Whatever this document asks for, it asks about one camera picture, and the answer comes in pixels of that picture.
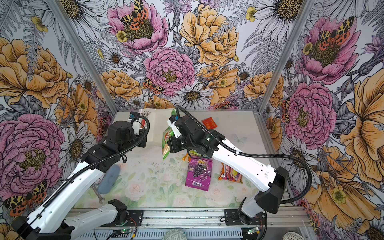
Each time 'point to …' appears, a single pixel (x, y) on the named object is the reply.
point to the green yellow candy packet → (194, 152)
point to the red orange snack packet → (228, 173)
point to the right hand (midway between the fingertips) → (170, 148)
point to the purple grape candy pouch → (199, 173)
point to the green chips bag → (168, 132)
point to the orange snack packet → (186, 158)
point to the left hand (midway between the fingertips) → (144, 135)
